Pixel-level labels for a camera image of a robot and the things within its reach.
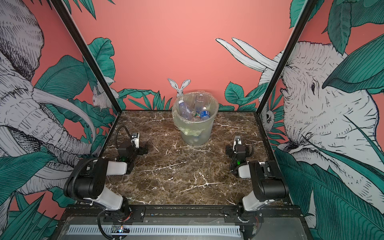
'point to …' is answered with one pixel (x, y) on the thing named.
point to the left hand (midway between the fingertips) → (139, 138)
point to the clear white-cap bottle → (185, 111)
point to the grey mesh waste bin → (194, 114)
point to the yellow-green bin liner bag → (195, 128)
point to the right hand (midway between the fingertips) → (236, 141)
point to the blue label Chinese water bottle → (205, 115)
